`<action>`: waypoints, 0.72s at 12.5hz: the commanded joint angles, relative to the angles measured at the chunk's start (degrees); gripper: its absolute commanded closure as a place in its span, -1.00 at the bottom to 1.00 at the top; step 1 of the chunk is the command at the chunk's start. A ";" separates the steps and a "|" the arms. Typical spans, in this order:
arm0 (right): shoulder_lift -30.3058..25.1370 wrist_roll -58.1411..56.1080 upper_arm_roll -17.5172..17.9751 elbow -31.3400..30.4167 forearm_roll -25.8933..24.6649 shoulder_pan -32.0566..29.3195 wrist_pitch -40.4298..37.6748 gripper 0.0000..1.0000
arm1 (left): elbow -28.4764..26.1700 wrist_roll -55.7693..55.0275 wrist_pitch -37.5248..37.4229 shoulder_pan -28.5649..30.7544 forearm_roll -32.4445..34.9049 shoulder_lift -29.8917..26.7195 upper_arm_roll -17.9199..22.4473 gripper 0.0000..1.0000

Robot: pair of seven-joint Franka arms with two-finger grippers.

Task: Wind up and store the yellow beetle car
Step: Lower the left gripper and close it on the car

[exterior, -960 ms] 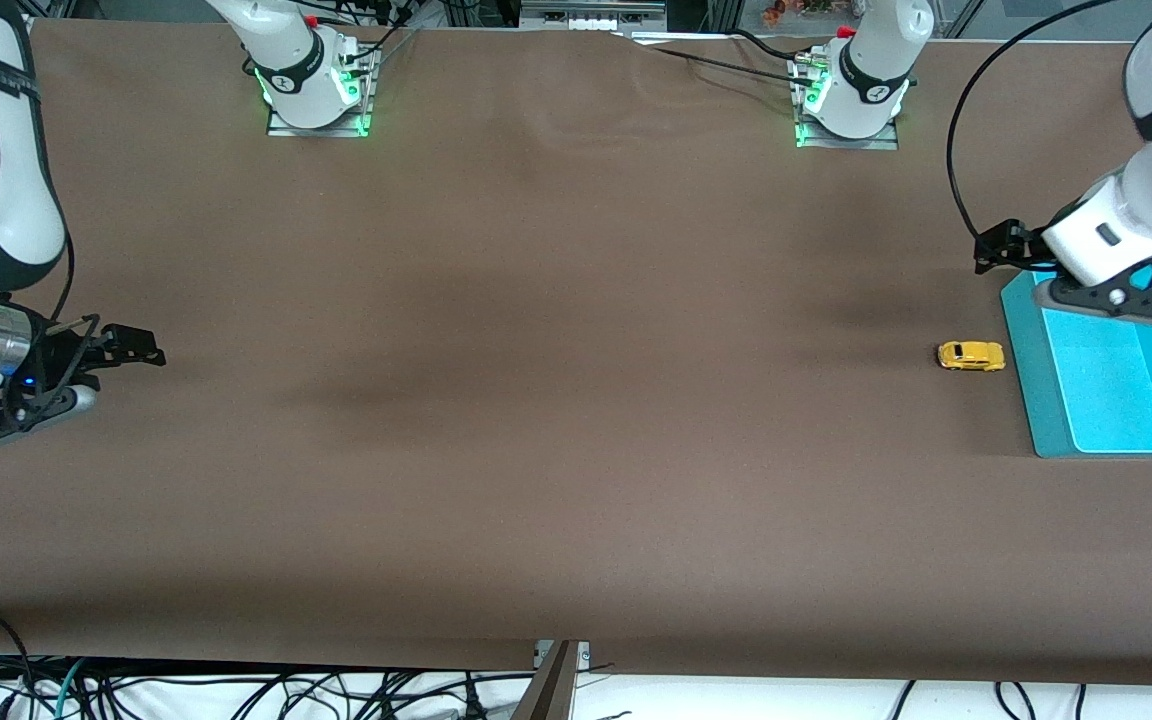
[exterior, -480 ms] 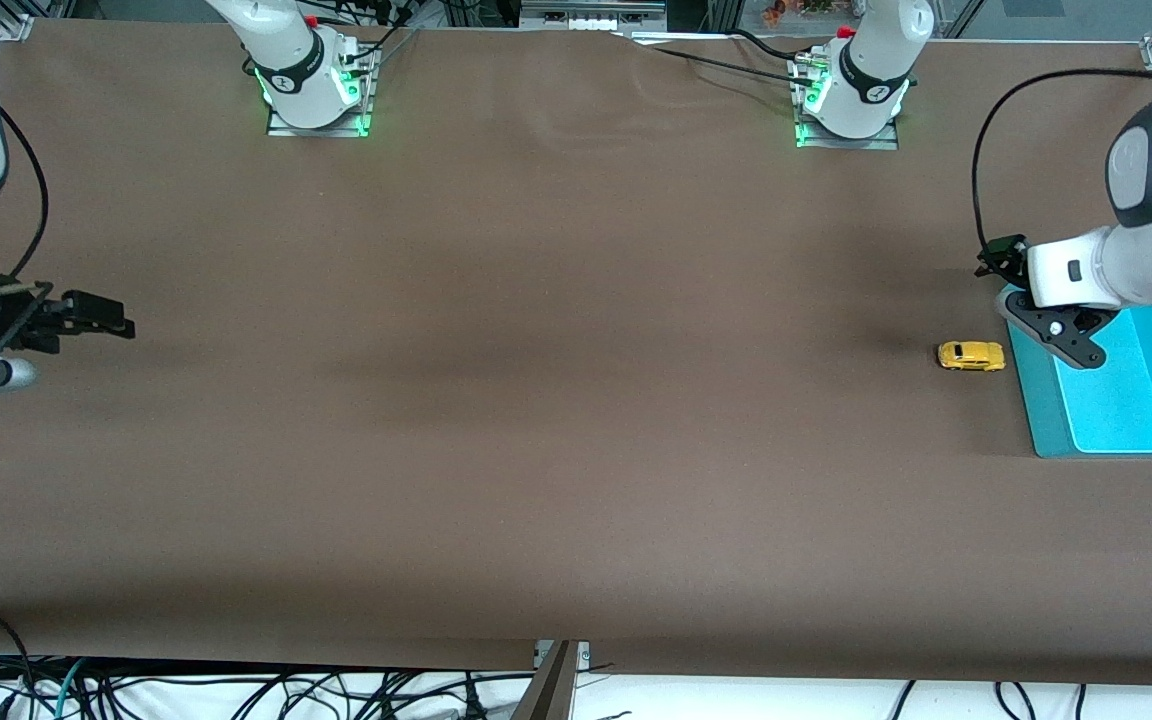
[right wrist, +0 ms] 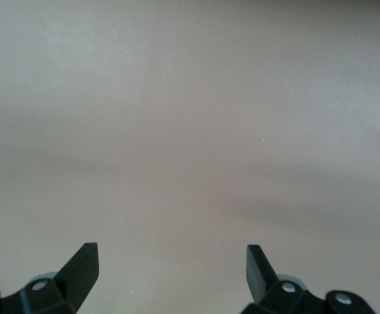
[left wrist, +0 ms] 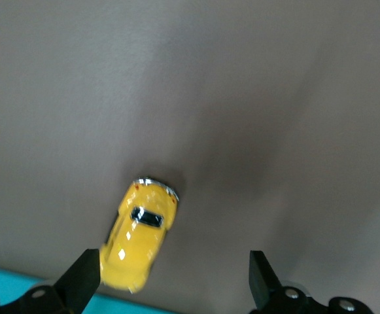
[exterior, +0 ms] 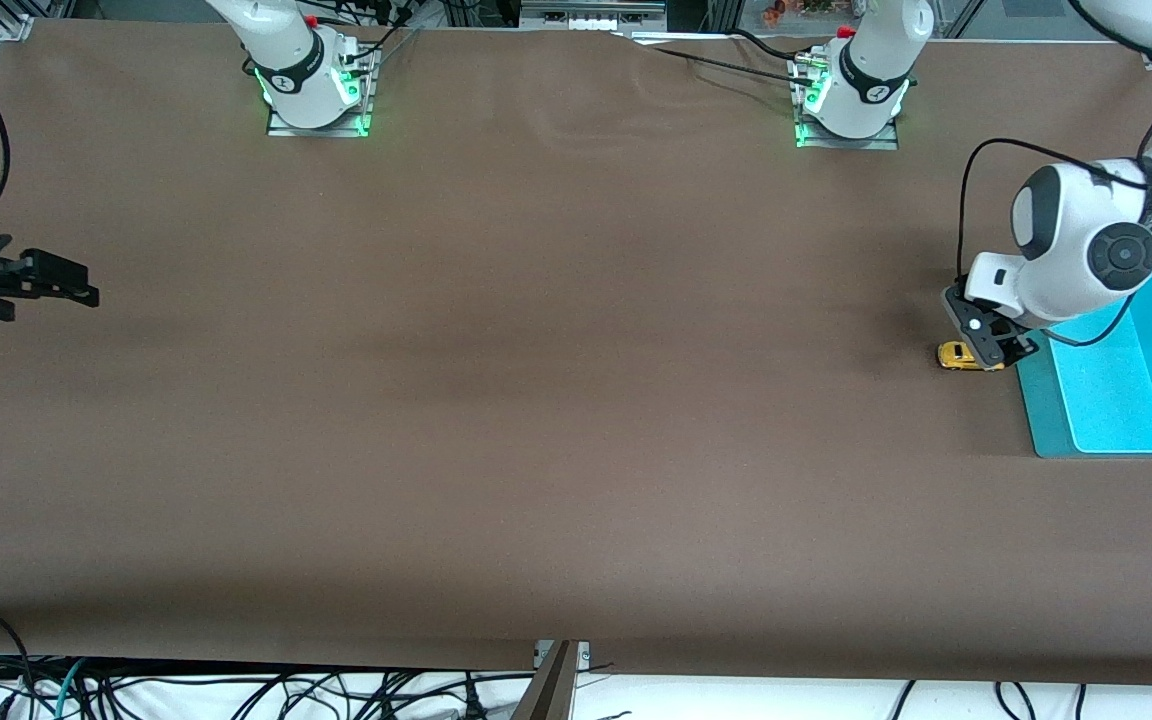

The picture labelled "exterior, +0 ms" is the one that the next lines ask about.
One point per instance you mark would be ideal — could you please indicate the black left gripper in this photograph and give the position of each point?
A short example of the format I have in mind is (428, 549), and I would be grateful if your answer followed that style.
(1020, 347)

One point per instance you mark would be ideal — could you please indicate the yellow beetle toy car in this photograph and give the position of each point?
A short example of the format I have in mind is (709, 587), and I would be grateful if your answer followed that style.
(956, 355)

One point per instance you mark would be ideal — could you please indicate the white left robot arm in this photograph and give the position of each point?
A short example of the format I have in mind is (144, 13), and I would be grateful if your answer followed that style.
(1066, 250)

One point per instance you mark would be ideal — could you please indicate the cyan plastic bin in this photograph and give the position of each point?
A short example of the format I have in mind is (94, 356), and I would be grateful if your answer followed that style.
(1126, 400)

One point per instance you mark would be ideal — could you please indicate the brown table cover sheet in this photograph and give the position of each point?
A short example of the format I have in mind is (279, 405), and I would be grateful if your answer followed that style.
(576, 400)

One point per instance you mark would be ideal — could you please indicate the grey metal device box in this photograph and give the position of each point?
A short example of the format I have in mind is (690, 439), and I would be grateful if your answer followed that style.
(591, 15)

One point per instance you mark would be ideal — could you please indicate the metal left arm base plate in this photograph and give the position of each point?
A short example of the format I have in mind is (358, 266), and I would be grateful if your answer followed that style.
(881, 145)

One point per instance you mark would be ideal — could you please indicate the aluminium corner bracket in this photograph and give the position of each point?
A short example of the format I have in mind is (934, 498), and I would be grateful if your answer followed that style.
(14, 28)

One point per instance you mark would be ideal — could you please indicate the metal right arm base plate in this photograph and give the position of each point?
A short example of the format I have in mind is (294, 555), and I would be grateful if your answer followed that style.
(286, 130)

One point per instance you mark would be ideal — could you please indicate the metal table edge bracket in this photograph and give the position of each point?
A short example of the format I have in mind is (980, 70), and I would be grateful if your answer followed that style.
(556, 690)

